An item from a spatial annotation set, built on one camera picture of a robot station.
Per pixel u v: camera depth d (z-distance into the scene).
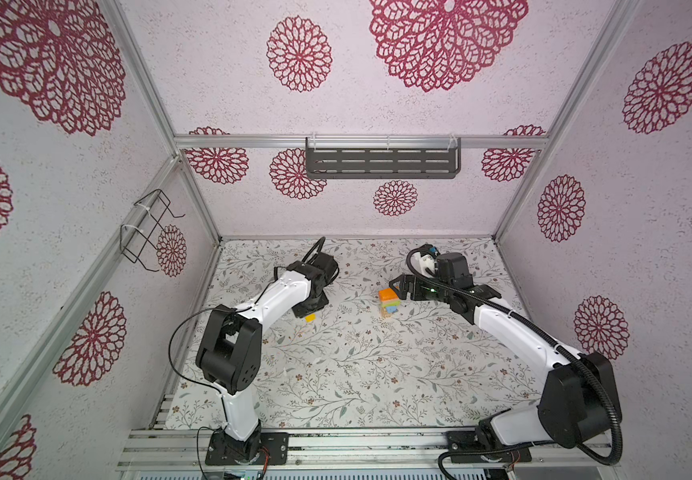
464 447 0.73
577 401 0.42
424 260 0.76
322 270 0.73
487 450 0.67
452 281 0.65
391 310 0.95
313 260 0.74
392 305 0.96
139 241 0.75
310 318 0.83
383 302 0.92
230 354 0.48
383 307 0.94
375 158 0.95
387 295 0.85
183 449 0.75
